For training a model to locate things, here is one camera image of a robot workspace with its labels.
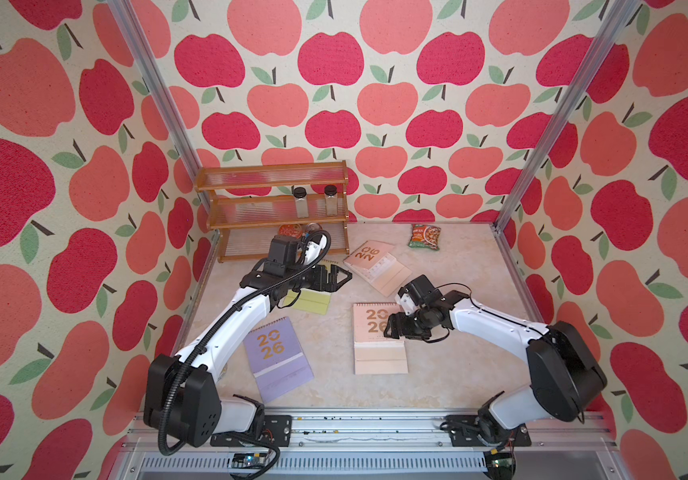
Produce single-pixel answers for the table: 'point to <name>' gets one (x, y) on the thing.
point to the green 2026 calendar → (309, 299)
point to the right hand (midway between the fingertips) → (395, 339)
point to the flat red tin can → (290, 230)
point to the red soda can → (314, 227)
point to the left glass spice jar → (301, 202)
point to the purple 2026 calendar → (277, 360)
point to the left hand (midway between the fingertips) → (340, 279)
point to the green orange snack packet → (426, 236)
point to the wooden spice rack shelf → (253, 202)
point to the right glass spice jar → (331, 198)
